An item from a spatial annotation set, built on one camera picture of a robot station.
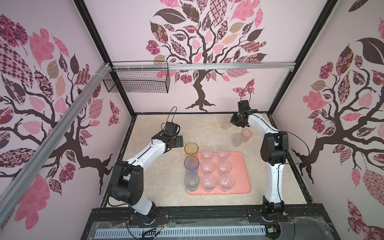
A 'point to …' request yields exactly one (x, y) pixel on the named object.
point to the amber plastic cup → (191, 148)
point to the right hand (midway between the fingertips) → (233, 119)
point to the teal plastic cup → (191, 182)
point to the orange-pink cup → (246, 134)
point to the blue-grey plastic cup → (191, 164)
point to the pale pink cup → (236, 141)
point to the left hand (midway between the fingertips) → (176, 143)
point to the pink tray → (241, 171)
